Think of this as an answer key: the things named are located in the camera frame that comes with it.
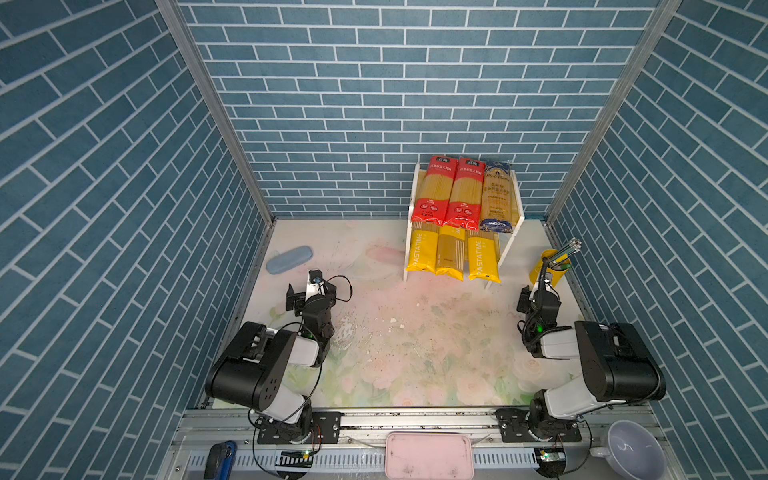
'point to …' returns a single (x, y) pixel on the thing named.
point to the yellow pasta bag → (451, 252)
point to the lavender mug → (633, 452)
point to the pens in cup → (562, 258)
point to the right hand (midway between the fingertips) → (536, 285)
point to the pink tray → (428, 456)
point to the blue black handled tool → (220, 459)
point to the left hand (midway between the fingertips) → (307, 281)
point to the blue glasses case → (288, 259)
